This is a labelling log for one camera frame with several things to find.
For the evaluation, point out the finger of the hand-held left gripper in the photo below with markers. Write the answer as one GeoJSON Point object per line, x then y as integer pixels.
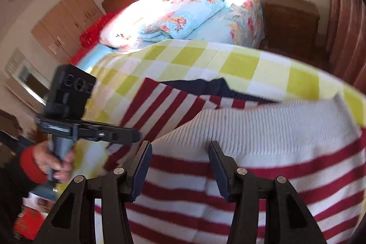
{"type": "Point", "coordinates": [128, 134]}

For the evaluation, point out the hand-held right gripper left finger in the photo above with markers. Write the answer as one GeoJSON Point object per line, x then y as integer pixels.
{"type": "Point", "coordinates": [141, 172]}

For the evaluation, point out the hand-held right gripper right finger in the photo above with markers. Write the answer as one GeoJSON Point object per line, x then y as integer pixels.
{"type": "Point", "coordinates": [220, 172]}

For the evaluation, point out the red grey striped navy sweater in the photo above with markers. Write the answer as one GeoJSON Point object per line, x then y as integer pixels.
{"type": "Point", "coordinates": [257, 132]}

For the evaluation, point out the person's left forearm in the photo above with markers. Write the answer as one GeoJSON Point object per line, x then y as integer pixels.
{"type": "Point", "coordinates": [28, 166]}

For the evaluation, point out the person's left hand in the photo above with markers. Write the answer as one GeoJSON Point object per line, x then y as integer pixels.
{"type": "Point", "coordinates": [43, 155]}

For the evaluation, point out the white framed interior window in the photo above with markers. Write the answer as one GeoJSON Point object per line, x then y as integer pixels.
{"type": "Point", "coordinates": [28, 78]}

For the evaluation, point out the light blue blanket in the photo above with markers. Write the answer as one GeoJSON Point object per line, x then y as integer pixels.
{"type": "Point", "coordinates": [94, 58]}

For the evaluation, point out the red blanket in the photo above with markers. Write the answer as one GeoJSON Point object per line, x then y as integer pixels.
{"type": "Point", "coordinates": [88, 35]}

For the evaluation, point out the light wooden wardrobe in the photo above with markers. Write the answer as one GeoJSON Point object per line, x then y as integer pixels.
{"type": "Point", "coordinates": [63, 24]}

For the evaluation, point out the white printed pillow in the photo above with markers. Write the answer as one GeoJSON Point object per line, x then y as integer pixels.
{"type": "Point", "coordinates": [125, 24]}

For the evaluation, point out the yellow white checked bedsheet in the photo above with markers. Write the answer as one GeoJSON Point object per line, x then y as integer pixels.
{"type": "Point", "coordinates": [243, 64]}

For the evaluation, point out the light blue floral quilt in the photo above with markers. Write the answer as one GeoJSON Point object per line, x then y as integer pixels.
{"type": "Point", "coordinates": [194, 15]}

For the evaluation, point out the brown wooden nightstand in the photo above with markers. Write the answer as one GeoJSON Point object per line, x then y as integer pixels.
{"type": "Point", "coordinates": [288, 21]}

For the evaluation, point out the pink floral curtain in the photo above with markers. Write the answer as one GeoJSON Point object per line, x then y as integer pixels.
{"type": "Point", "coordinates": [346, 26]}

